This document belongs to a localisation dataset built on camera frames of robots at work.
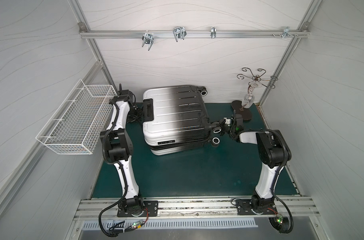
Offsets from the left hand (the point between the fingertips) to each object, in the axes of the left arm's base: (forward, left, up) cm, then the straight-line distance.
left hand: (141, 119), depth 94 cm
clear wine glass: (+8, -67, +11) cm, 68 cm away
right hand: (+1, -44, -4) cm, 44 cm away
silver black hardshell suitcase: (-7, -22, +9) cm, 25 cm away
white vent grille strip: (-54, +14, -14) cm, 58 cm away
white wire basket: (-20, +22, +18) cm, 34 cm away
